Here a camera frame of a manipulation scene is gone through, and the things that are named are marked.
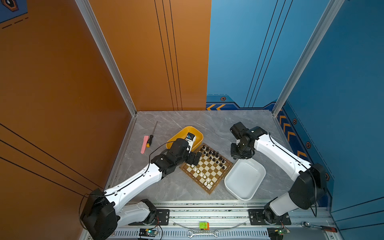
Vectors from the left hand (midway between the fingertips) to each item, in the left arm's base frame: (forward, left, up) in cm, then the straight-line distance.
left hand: (194, 149), depth 80 cm
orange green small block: (-33, -5, -14) cm, 36 cm away
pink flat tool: (+11, +34, -16) cm, 39 cm away
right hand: (-2, -21, -4) cm, 21 cm away
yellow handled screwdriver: (+19, +31, -16) cm, 40 cm away
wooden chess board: (-4, -11, -15) cm, 19 cm away
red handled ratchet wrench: (-32, -53, -14) cm, 64 cm away
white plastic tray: (-10, -29, -16) cm, 34 cm away
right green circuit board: (-34, -41, -16) cm, 56 cm away
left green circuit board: (-36, +22, -18) cm, 46 cm away
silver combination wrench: (-36, +1, -17) cm, 40 cm away
